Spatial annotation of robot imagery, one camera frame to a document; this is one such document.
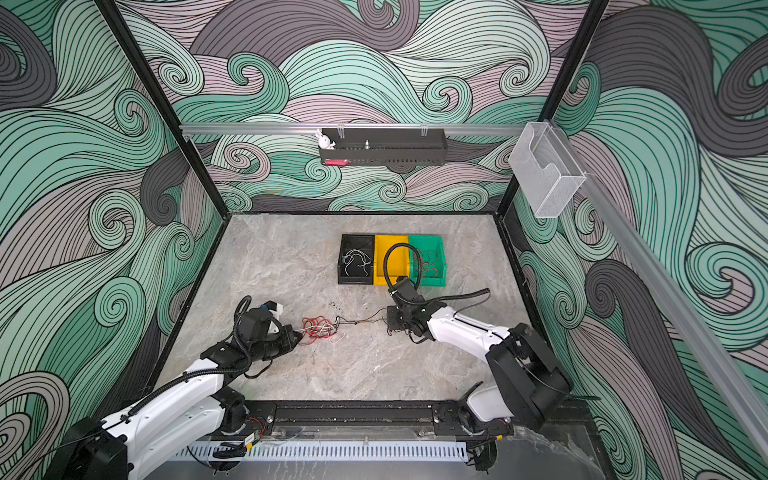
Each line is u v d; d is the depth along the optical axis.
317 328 0.87
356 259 1.01
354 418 0.74
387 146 0.95
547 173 0.78
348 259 1.04
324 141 0.85
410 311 0.67
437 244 1.04
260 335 0.67
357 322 0.88
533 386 0.42
